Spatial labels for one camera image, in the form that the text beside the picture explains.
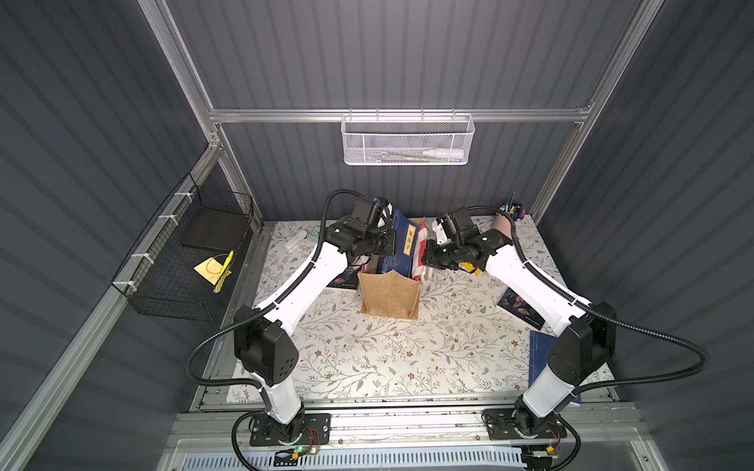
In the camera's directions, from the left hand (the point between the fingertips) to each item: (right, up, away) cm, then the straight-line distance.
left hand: (401, 245), depth 79 cm
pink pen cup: (+39, +9, +29) cm, 50 cm away
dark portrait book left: (-18, -12, +22) cm, 31 cm away
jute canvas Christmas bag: (-3, -14, +9) cm, 17 cm away
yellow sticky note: (-49, -6, -5) cm, 50 cm away
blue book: (+2, +3, +8) cm, 8 cm away
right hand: (+7, -4, +3) cm, 8 cm away
